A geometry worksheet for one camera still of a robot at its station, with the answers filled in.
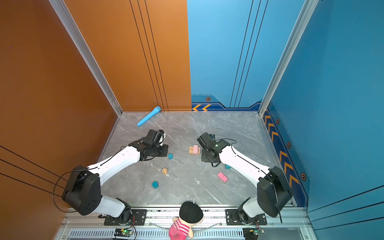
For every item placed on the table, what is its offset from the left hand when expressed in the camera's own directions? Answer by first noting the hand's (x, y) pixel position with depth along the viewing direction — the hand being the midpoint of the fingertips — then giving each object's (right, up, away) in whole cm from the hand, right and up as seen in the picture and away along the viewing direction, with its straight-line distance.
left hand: (168, 149), depth 88 cm
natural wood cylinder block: (-1, -13, -2) cm, 13 cm away
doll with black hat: (+14, -27, -21) cm, 37 cm away
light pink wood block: (+16, -2, +8) cm, 18 cm away
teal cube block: (+36, -11, +1) cm, 38 cm away
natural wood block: (+13, -3, +8) cm, 16 cm away
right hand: (+22, -4, -4) cm, 23 cm away
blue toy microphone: (-15, +27, +31) cm, 44 cm away
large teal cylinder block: (-6, -19, -5) cm, 21 cm away
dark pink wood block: (+32, -16, -3) cm, 36 cm away
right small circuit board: (+46, -36, -19) cm, 61 cm away
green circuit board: (-17, -37, -18) cm, 45 cm away
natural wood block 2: (+13, -1, +9) cm, 16 cm away
